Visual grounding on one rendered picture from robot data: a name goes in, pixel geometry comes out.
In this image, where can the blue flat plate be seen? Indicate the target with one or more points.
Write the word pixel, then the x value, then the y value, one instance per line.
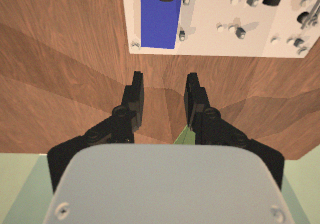
pixel 159 23

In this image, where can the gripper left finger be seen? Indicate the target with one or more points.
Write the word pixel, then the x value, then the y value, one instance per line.
pixel 116 129

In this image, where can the white fixture plate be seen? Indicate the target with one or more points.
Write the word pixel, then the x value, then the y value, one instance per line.
pixel 201 18

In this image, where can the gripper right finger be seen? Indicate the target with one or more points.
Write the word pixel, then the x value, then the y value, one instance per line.
pixel 206 122

